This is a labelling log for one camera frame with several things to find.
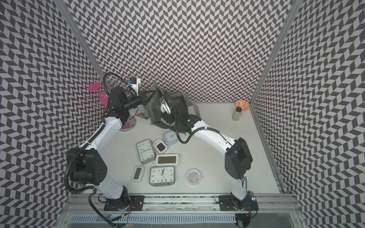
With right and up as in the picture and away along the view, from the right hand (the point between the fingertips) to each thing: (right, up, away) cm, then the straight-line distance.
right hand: (171, 108), depth 82 cm
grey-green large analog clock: (-5, -39, -2) cm, 39 cm away
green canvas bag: (-11, -1, -2) cm, 11 cm away
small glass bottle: (+45, -4, +20) cm, 50 cm away
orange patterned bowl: (+55, +5, +31) cm, 63 cm away
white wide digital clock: (-3, -31, +3) cm, 31 cm away
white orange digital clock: (-8, -24, +9) cm, 27 cm away
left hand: (-8, +9, -5) cm, 13 cm away
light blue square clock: (-2, -19, +13) cm, 23 cm away
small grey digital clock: (-19, -38, -1) cm, 42 cm away
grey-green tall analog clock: (-17, -27, +7) cm, 33 cm away
